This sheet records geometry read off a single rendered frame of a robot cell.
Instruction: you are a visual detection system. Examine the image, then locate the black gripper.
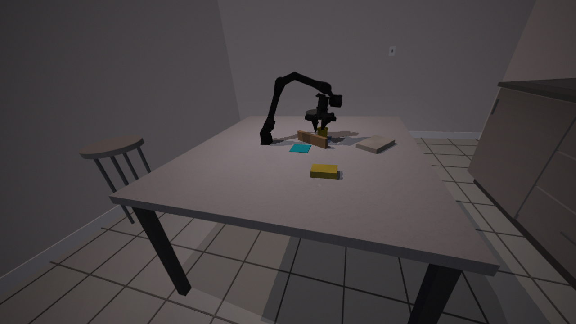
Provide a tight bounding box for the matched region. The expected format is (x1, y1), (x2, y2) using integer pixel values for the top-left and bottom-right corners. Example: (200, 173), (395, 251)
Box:
(305, 106), (336, 133)

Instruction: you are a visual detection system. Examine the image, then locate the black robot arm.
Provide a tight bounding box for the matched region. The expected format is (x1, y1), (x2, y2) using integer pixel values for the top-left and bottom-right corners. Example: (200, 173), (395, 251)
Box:
(260, 72), (342, 145)

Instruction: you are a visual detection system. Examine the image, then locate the olive yellow rectangular block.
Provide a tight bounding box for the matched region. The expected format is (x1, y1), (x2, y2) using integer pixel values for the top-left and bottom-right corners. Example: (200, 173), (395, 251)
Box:
(310, 164), (338, 179)

